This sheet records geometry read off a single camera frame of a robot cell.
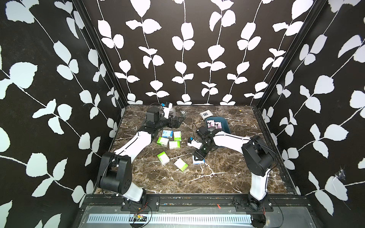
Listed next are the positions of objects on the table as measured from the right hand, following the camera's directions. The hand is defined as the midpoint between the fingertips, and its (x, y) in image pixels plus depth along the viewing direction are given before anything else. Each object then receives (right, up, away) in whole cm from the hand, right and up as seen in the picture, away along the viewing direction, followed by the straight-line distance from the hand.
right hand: (196, 154), depth 91 cm
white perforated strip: (-14, -27, -21) cm, 37 cm away
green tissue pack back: (-13, +11, +9) cm, 19 cm away
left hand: (-11, +25, -7) cm, 28 cm away
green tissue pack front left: (-21, -2, -2) cm, 21 cm away
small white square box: (+10, +27, +24) cm, 37 cm away
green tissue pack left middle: (-23, +7, +5) cm, 25 cm away
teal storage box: (+23, +17, +13) cm, 31 cm away
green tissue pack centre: (-14, +5, +5) cm, 16 cm away
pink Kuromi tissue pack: (+11, +19, +11) cm, 25 cm away
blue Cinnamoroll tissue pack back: (-20, +12, +10) cm, 26 cm away
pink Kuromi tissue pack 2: (+17, +18, +13) cm, 28 cm away
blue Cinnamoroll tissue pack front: (+1, -4, -4) cm, 6 cm away
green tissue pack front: (-10, -6, -4) cm, 12 cm away
